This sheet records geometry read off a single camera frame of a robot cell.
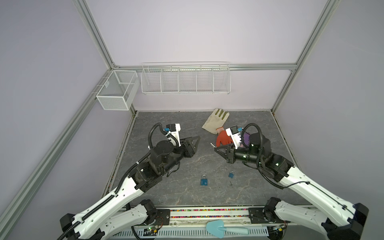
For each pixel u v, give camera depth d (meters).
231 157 0.57
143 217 0.60
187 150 0.55
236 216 0.75
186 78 0.98
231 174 0.88
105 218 0.42
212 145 0.65
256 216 0.73
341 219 0.39
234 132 0.59
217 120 1.15
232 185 0.84
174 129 0.57
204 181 0.85
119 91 1.01
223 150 0.64
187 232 0.71
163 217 0.74
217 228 0.71
